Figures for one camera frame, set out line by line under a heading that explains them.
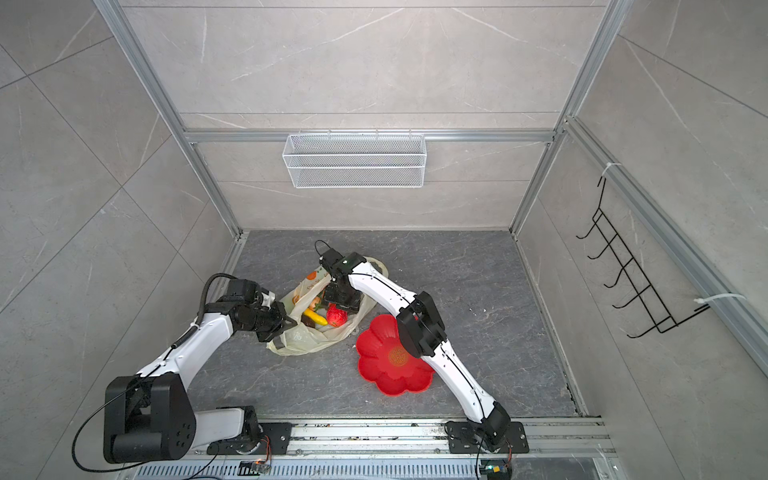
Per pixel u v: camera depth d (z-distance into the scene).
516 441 0.74
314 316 0.93
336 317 0.89
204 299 0.62
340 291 0.82
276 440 0.73
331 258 0.79
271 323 0.76
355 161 1.01
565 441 0.76
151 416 0.41
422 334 0.62
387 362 0.86
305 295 0.88
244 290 0.70
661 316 0.59
